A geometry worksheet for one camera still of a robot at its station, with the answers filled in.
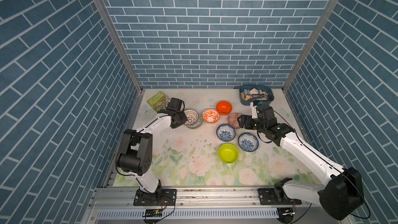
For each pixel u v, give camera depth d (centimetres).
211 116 103
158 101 109
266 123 61
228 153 88
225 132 96
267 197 73
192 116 97
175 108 74
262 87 119
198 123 99
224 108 106
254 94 116
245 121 73
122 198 75
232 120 99
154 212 72
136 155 46
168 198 74
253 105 74
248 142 91
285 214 70
